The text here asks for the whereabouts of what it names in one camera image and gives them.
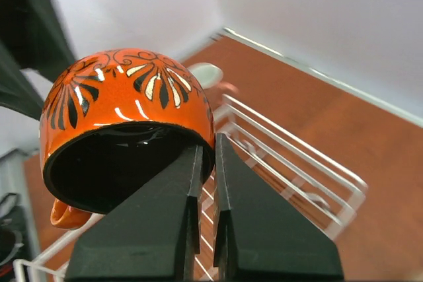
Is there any white wire dish rack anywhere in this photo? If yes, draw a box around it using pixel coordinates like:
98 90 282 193
12 95 368 281

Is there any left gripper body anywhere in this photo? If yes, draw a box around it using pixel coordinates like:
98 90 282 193
1 0 76 120

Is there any pink floral mug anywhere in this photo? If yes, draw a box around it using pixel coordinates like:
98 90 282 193
188 62 239 106

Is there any orange brown mug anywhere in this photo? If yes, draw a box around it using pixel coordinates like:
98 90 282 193
39 48 215 230

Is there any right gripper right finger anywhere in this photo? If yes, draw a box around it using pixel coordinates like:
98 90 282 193
213 133 344 281

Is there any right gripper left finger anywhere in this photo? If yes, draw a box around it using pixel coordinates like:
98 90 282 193
65 146 203 281

